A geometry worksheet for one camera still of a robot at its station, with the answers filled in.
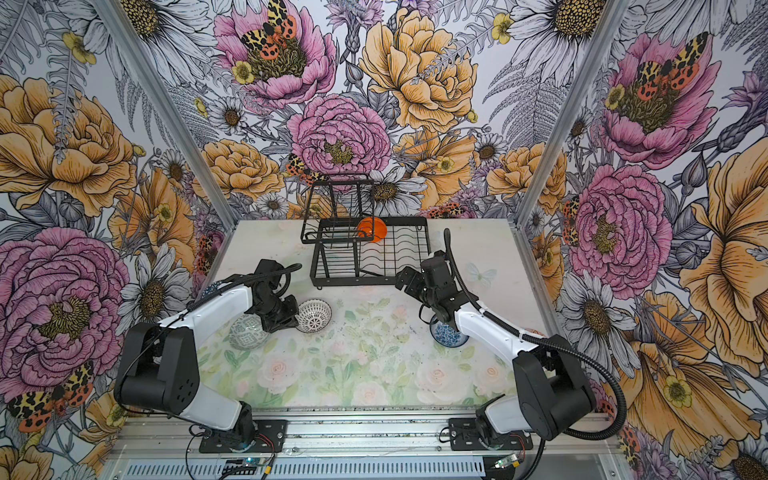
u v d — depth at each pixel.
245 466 0.71
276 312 0.76
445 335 0.92
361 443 0.74
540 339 0.47
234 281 0.63
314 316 0.94
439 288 0.67
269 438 0.73
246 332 0.90
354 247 0.87
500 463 0.72
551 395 0.43
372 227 1.13
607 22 0.73
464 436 0.74
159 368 0.44
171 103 0.89
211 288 0.97
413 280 0.78
